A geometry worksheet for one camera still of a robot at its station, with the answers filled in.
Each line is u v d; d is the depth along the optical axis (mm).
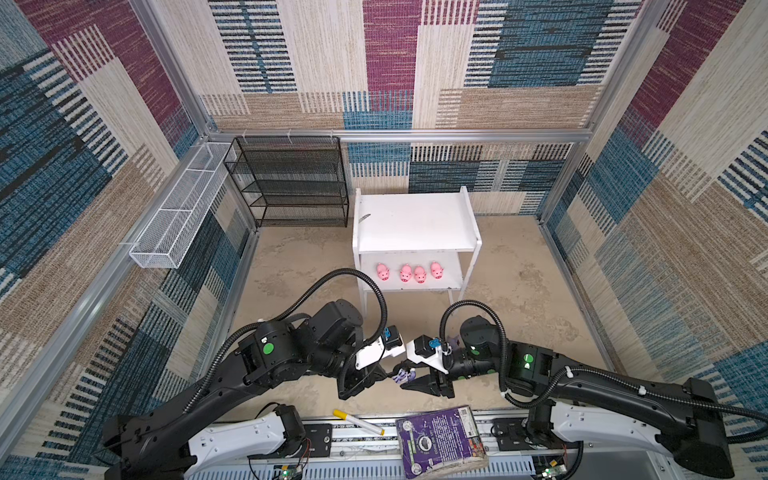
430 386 567
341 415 772
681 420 415
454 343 542
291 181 1112
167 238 907
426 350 525
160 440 381
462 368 566
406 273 831
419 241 714
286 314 502
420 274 828
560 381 484
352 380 520
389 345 510
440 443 714
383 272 832
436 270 837
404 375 587
